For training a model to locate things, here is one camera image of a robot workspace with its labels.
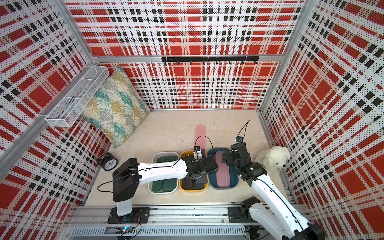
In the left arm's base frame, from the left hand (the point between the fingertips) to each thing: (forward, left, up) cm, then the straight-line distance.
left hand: (205, 166), depth 83 cm
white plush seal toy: (-1, -34, +11) cm, 36 cm away
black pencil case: (-9, +9, -1) cm, 13 cm away
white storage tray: (+4, +30, -2) cm, 31 cm away
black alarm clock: (+3, +57, -1) cm, 57 cm away
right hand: (+4, -16, +7) cm, 18 cm away
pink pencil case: (+32, +3, -8) cm, 33 cm away
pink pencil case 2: (-3, -11, -6) cm, 12 cm away
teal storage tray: (-5, -17, -6) cm, 18 cm away
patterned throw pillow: (+30, +53, +18) cm, 63 cm away
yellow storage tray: (+10, +9, -3) cm, 13 cm away
